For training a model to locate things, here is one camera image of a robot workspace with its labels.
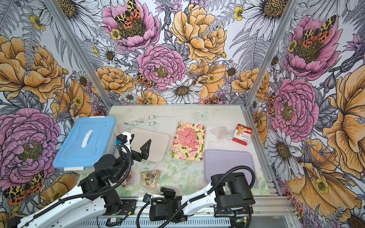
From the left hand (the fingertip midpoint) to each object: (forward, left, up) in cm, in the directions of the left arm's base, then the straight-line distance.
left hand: (142, 141), depth 69 cm
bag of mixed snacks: (-11, -1, -25) cm, 27 cm away
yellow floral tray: (+8, -17, -26) cm, 32 cm away
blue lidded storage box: (+8, +32, -10) cm, 34 cm away
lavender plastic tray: (+2, -42, -29) cm, 51 cm away
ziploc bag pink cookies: (+24, -48, -28) cm, 61 cm away
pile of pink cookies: (+18, -22, -25) cm, 39 cm away
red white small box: (+18, -60, -23) cm, 67 cm away
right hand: (-18, -9, -26) cm, 32 cm away
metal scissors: (+34, +18, -27) cm, 47 cm away
